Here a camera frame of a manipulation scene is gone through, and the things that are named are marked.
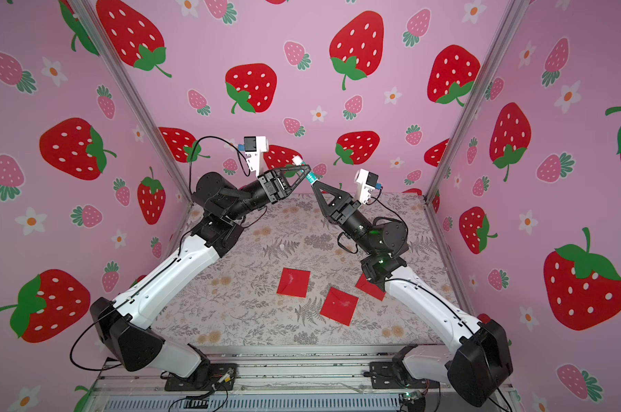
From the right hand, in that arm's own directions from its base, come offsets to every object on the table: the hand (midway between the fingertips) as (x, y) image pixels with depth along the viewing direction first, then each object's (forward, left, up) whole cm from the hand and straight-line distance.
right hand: (321, 186), depth 53 cm
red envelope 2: (-5, -6, -50) cm, 51 cm away
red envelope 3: (+1, -17, -47) cm, 50 cm away
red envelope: (+2, +11, -51) cm, 52 cm away
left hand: (+2, +2, +2) cm, 4 cm away
